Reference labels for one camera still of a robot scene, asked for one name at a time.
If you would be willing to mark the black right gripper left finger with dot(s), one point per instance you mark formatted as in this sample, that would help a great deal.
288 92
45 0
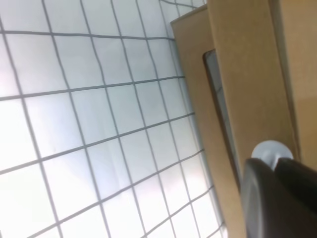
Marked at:
260 189

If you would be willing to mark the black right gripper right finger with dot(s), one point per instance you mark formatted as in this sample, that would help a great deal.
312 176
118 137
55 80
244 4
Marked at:
299 193

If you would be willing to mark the brown cardboard shoebox cabinet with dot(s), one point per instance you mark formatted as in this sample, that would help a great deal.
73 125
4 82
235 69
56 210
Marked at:
295 24

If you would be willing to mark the brown cardboard drawer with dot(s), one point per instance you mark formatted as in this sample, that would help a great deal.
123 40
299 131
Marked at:
253 82
193 37

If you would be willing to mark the white drawer handle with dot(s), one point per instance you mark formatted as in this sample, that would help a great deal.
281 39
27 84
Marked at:
270 151

